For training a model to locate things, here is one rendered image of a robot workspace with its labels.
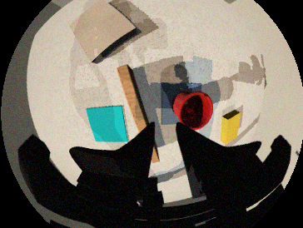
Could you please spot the yellow rectangular block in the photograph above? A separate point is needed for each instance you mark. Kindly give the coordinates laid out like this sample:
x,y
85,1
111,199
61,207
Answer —
x,y
229,126

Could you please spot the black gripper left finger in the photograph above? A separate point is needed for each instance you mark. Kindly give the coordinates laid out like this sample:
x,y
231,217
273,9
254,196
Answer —
x,y
130,163

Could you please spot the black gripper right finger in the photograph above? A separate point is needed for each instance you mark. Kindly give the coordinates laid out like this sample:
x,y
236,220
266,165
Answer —
x,y
205,161

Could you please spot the brown rectangular block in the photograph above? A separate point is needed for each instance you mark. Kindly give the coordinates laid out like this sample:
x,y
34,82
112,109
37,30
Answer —
x,y
134,101

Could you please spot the red plastic cup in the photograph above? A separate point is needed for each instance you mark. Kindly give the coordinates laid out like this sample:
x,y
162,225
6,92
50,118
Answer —
x,y
200,111

